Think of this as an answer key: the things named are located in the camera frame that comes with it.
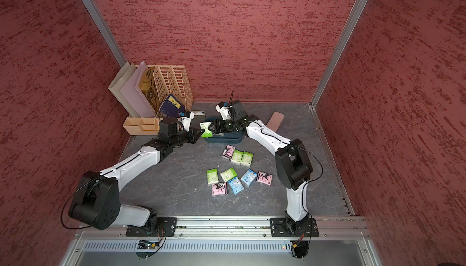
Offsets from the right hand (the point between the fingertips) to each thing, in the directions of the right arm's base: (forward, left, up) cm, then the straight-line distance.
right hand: (213, 130), depth 87 cm
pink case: (+15, -35, -13) cm, 40 cm away
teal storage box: (+5, -5, -16) cm, 17 cm away
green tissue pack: (-2, +3, +1) cm, 4 cm away
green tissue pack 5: (-17, -7, -14) cm, 23 cm away
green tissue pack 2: (-8, -11, -14) cm, 19 cm away
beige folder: (+18, +48, +15) cm, 53 cm away
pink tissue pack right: (-19, -24, -14) cm, 34 cm away
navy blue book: (+23, +27, -5) cm, 36 cm away
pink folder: (+17, +43, +7) cm, 47 cm away
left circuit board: (-45, +28, -17) cm, 55 cm away
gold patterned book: (+26, +38, +5) cm, 46 cm away
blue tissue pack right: (-19, -17, -14) cm, 29 cm away
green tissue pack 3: (-9, -16, -14) cm, 23 cm away
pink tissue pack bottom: (-24, -3, -14) cm, 28 cm away
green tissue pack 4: (-18, +1, -13) cm, 22 cm away
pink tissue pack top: (-5, -6, -14) cm, 16 cm away
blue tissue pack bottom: (-23, -10, -14) cm, 28 cm away
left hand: (-2, +5, 0) cm, 6 cm away
